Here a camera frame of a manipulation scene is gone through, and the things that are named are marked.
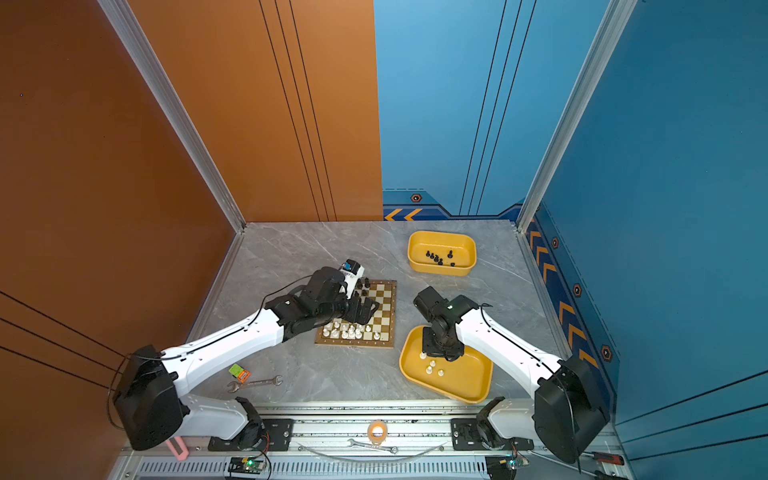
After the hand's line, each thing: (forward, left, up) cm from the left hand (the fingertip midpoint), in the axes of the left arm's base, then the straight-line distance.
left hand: (369, 298), depth 80 cm
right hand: (-11, -17, -9) cm, 23 cm away
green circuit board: (-36, +26, -17) cm, 48 cm away
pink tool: (-34, +43, -16) cm, 57 cm away
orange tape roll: (-29, -3, -18) cm, 34 cm away
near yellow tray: (-17, -27, -13) cm, 35 cm away
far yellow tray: (+28, -24, -14) cm, 40 cm away
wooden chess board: (-3, -2, -13) cm, 14 cm away
